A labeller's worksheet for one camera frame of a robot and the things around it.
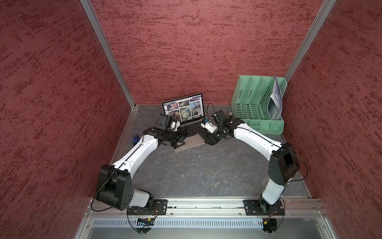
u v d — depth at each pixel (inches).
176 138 28.6
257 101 46.7
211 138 29.7
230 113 44.6
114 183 16.4
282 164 17.9
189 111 41.7
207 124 30.6
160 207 29.3
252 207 29.1
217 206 29.8
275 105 37.3
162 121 25.8
